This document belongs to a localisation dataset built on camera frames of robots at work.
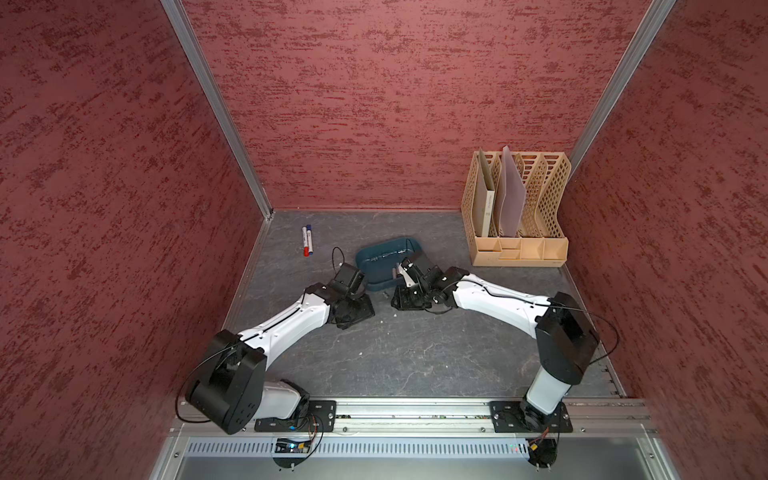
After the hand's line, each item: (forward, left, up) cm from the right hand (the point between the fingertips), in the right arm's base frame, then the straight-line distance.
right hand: (396, 309), depth 84 cm
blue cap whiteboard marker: (+32, +32, -6) cm, 46 cm away
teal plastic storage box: (+22, +6, -8) cm, 24 cm away
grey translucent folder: (+35, -40, +10) cm, 54 cm away
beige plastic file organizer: (+25, -51, -2) cm, 57 cm away
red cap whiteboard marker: (+31, +34, -7) cm, 47 cm away
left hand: (-2, +9, -3) cm, 9 cm away
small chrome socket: (+9, +3, -8) cm, 13 cm away
